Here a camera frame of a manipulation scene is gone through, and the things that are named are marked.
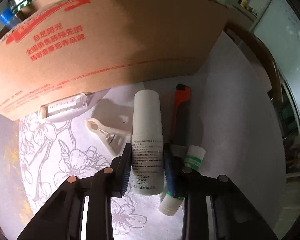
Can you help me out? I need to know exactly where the green white tube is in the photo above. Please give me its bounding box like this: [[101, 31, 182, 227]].
[[159, 145, 206, 216]]

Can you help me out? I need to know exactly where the brown cardboard box red print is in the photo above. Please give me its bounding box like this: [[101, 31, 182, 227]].
[[0, 0, 231, 120]]

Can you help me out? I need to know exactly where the red black utility knife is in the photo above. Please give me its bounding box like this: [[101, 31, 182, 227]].
[[171, 83, 191, 146]]

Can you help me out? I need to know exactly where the white cylindrical spray bottle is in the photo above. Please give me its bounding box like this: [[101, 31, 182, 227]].
[[132, 89, 164, 196]]

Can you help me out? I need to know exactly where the clear plastic clip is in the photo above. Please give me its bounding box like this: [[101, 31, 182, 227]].
[[85, 118, 132, 157]]

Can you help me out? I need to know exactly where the white bottle blue cap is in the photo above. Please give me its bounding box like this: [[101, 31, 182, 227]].
[[0, 8, 21, 29]]

